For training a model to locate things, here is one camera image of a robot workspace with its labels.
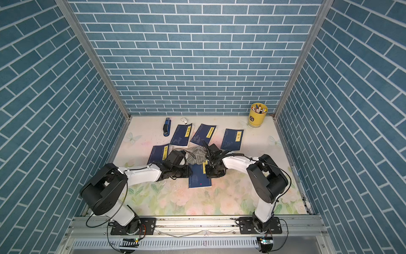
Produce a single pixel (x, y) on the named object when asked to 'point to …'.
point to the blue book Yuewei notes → (205, 132)
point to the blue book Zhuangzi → (232, 139)
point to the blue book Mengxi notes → (199, 179)
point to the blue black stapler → (166, 127)
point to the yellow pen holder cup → (257, 115)
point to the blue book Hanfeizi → (181, 135)
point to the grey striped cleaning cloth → (196, 155)
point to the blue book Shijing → (158, 153)
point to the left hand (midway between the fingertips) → (195, 174)
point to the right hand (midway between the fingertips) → (208, 177)
